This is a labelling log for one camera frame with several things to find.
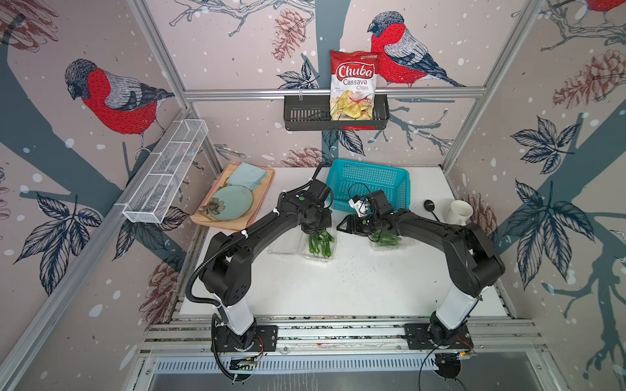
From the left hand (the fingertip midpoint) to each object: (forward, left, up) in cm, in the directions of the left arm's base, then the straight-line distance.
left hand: (331, 221), depth 85 cm
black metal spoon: (+17, -44, -13) cm, 49 cm away
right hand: (+1, -4, -6) cm, 7 cm away
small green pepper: (0, +3, -13) cm, 14 cm away
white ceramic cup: (+9, -53, -8) cm, 54 cm away
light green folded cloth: (+35, +40, -14) cm, 55 cm away
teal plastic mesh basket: (+31, -10, -13) cm, 36 cm away
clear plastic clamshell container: (-2, -21, -11) cm, 24 cm away
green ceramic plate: (+19, +42, -13) cm, 48 cm away
